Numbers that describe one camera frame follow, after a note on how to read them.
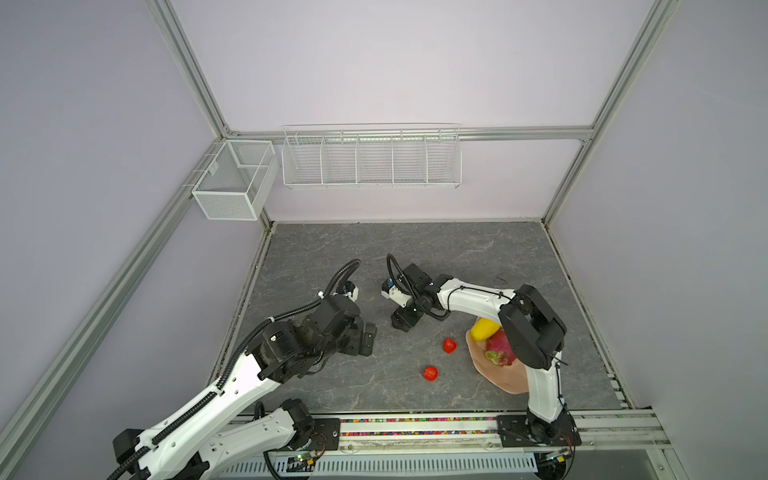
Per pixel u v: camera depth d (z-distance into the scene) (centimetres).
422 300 70
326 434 74
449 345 87
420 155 105
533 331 51
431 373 81
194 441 40
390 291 85
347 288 61
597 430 76
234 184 97
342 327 50
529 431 67
